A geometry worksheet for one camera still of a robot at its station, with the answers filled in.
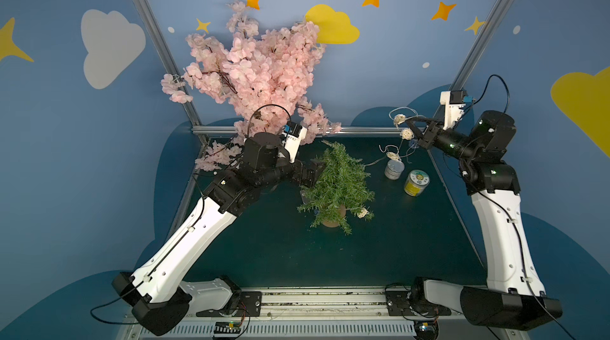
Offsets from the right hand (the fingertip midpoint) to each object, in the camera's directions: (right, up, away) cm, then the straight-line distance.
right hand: (412, 118), depth 63 cm
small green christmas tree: (-18, -20, +6) cm, 28 cm away
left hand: (-27, -10, 0) cm, 29 cm away
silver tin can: (+10, -15, +41) cm, 45 cm away
